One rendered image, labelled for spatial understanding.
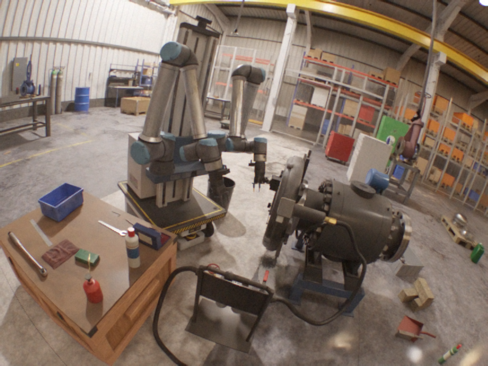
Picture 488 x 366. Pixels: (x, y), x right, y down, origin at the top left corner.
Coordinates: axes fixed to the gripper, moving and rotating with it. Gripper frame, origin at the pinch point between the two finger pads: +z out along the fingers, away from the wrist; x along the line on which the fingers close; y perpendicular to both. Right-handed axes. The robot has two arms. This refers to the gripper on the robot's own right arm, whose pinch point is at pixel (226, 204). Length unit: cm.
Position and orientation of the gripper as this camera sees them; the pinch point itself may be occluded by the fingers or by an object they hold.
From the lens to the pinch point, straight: 124.0
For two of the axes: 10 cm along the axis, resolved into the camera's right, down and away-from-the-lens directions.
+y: -8.1, 0.0, 5.8
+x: -5.5, 3.3, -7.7
